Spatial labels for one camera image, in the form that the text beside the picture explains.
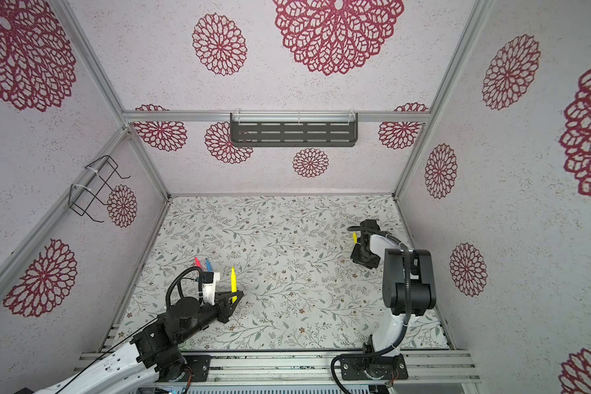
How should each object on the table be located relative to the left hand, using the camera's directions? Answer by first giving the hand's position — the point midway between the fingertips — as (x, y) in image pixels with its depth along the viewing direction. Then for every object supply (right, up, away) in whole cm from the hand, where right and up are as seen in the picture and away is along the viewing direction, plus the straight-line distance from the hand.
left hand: (242, 298), depth 76 cm
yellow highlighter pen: (-2, +5, -3) cm, 7 cm away
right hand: (+44, +9, +21) cm, 49 cm away
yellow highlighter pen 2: (+42, +17, +29) cm, 54 cm away
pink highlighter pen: (-22, +7, +21) cm, 32 cm away
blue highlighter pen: (-18, +6, +21) cm, 28 cm away
